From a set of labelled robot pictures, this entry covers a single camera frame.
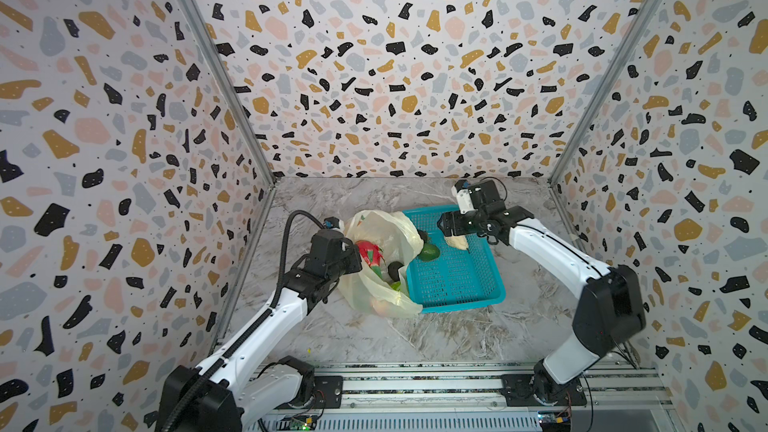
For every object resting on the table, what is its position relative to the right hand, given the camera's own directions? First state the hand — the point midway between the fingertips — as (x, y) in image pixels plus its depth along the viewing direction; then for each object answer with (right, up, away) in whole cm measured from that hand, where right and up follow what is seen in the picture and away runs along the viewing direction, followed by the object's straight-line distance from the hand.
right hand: (445, 215), depth 86 cm
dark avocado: (-15, -17, +6) cm, 23 cm away
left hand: (-24, -8, -5) cm, 26 cm away
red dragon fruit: (-22, -12, +4) cm, 25 cm away
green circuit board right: (+24, -49, -15) cm, 57 cm away
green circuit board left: (-37, -49, -16) cm, 63 cm away
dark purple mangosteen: (-5, -7, +15) cm, 18 cm away
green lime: (-4, -12, +9) cm, 16 cm away
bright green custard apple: (-14, -20, -1) cm, 25 cm away
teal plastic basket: (+5, -20, +8) cm, 23 cm away
